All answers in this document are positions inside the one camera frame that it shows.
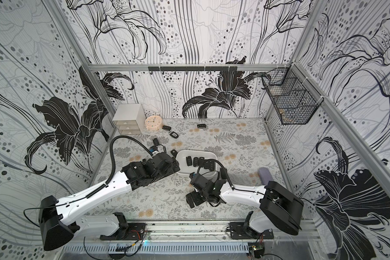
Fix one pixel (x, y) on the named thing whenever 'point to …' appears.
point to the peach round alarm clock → (153, 123)
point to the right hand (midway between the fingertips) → (195, 196)
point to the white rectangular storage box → (207, 154)
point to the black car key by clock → (166, 127)
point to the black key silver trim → (174, 135)
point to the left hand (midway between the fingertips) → (173, 170)
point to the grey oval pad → (265, 175)
